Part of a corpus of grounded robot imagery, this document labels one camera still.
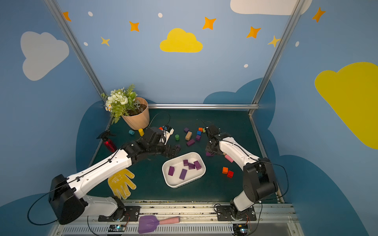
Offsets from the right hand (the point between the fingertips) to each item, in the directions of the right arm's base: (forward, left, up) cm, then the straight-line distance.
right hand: (214, 147), depth 90 cm
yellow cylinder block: (+12, +51, -4) cm, 53 cm away
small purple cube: (-9, +10, -8) cm, 15 cm away
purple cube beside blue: (+12, +11, -7) cm, 17 cm away
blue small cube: (+16, +10, -6) cm, 20 cm away
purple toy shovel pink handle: (-41, +34, -7) cm, 54 cm away
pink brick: (-1, -9, -8) cm, 13 cm away
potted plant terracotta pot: (+23, +56, +7) cm, 61 cm away
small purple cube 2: (-8, +18, -6) cm, 20 cm away
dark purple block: (-10, +14, -7) cm, 19 cm away
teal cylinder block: (+12, +59, -5) cm, 61 cm away
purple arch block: (-1, +3, -7) cm, 8 cm away
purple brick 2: (-15, +19, -8) cm, 25 cm away
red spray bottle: (-2, +67, +1) cm, 67 cm away
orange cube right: (-11, -7, -7) cm, 15 cm away
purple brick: (-14, +26, -7) cm, 30 cm away
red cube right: (-14, -10, -6) cm, 18 cm away
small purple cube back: (+18, +20, -7) cm, 28 cm away
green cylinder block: (+10, +25, -4) cm, 27 cm away
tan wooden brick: (+13, +17, -6) cm, 23 cm away
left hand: (-7, +22, +12) cm, 26 cm away
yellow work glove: (-22, +55, -7) cm, 60 cm away
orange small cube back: (+19, +9, -6) cm, 22 cm away
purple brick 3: (+8, +16, -9) cm, 20 cm away
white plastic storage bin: (-13, +20, -7) cm, 25 cm away
